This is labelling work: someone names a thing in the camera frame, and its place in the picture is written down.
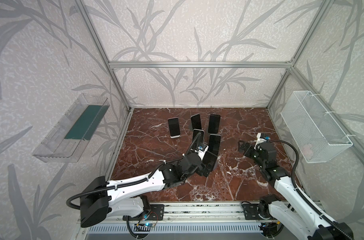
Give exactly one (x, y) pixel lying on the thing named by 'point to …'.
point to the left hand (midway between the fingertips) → (208, 155)
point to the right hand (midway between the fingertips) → (244, 139)
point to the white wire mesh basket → (316, 135)
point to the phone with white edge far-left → (174, 127)
